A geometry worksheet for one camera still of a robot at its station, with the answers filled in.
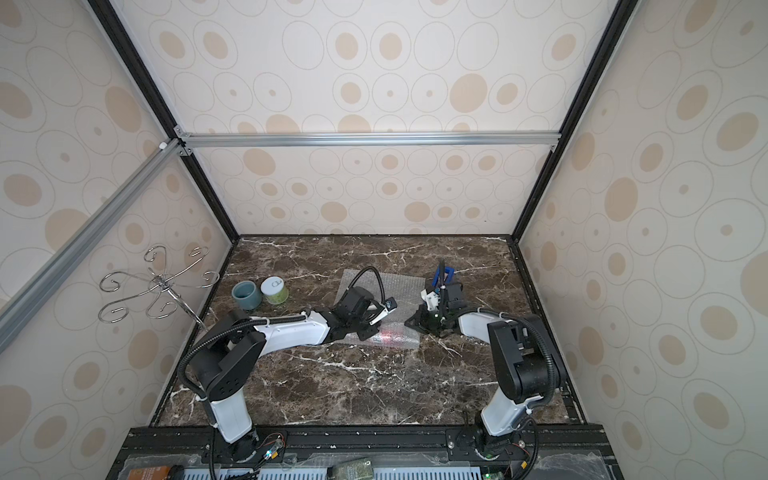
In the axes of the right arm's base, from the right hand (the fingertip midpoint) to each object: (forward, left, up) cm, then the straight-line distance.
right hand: (417, 322), depth 92 cm
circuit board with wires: (-35, +34, -1) cm, 48 cm away
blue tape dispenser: (+24, -11, -3) cm, 27 cm away
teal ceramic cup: (+6, +55, +3) cm, 56 cm away
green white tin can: (+8, +47, +4) cm, 48 cm away
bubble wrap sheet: (+14, +4, -2) cm, 15 cm away
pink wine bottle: (-6, +7, +2) cm, 10 cm away
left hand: (0, +9, +2) cm, 10 cm away
